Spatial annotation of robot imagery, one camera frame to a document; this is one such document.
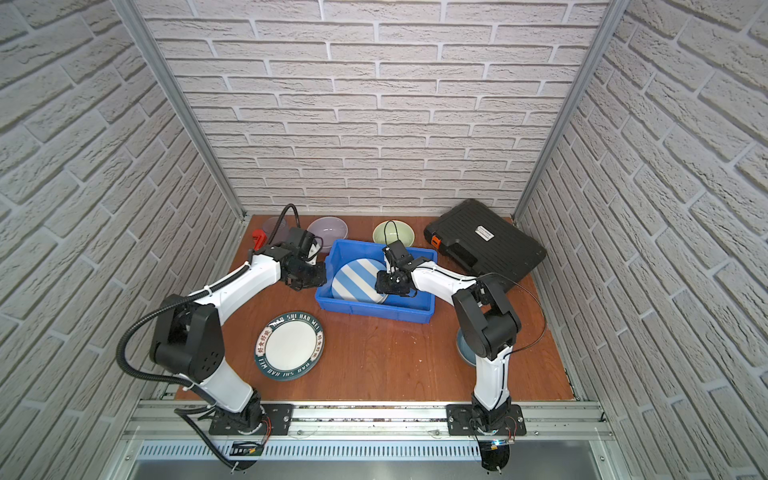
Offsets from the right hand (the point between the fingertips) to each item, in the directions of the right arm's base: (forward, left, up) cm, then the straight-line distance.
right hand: (380, 284), depth 94 cm
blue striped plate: (+4, +8, -3) cm, 10 cm away
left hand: (+2, +16, +5) cm, 17 cm away
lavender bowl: (+26, +18, -1) cm, 32 cm away
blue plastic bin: (-12, -10, +5) cm, 17 cm away
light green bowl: (+20, -11, +1) cm, 23 cm away
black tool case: (+13, -37, +2) cm, 40 cm away
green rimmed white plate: (-17, +27, -2) cm, 32 cm away
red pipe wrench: (+26, +45, -3) cm, 52 cm away
